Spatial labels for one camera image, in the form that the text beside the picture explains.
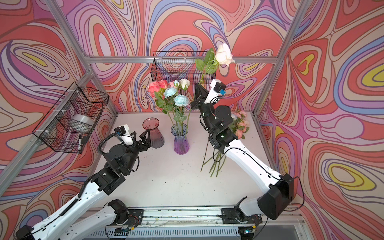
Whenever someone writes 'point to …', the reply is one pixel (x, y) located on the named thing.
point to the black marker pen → (79, 147)
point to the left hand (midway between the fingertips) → (144, 130)
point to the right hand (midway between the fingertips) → (195, 87)
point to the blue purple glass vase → (181, 143)
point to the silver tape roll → (83, 118)
